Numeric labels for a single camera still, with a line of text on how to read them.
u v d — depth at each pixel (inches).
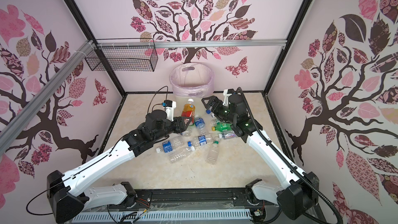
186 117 27.3
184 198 29.4
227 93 26.7
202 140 35.2
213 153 34.4
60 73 27.0
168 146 33.9
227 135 36.2
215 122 39.4
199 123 37.7
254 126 19.5
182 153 35.0
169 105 24.8
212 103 24.9
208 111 41.6
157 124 20.9
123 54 37.3
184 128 25.7
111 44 35.6
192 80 41.8
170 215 27.4
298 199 17.3
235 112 21.3
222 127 37.3
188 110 28.0
